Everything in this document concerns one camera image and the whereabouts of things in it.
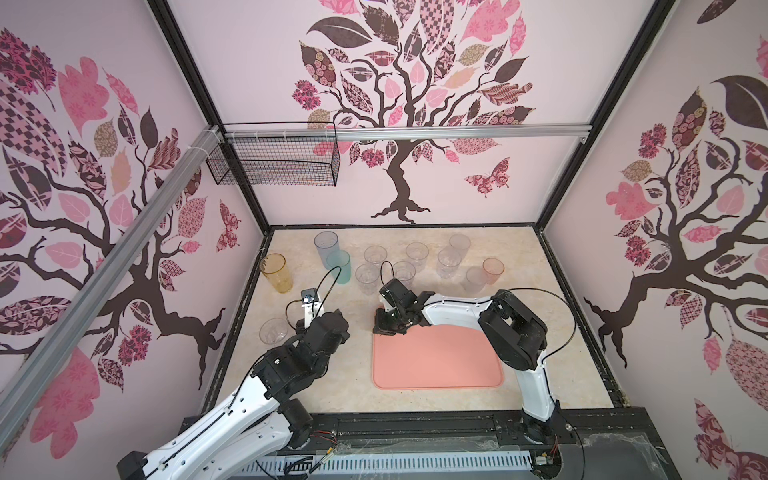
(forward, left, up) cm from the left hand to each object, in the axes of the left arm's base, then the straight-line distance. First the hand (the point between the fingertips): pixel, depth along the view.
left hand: (330, 318), depth 74 cm
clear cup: (+24, -7, -16) cm, 30 cm away
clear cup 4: (+33, -25, -14) cm, 44 cm away
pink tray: (-3, -32, -19) cm, 37 cm away
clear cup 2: (+33, -10, -14) cm, 37 cm away
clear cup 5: (+30, -37, -16) cm, 51 cm away
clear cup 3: (+26, -21, -16) cm, 37 cm away
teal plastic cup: (+30, +3, -13) cm, 33 cm away
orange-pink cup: (+27, -52, -15) cm, 61 cm away
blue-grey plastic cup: (+34, +7, -9) cm, 36 cm away
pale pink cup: (+22, -45, -16) cm, 53 cm away
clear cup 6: (+34, -40, -10) cm, 53 cm away
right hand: (+5, -9, -16) cm, 19 cm away
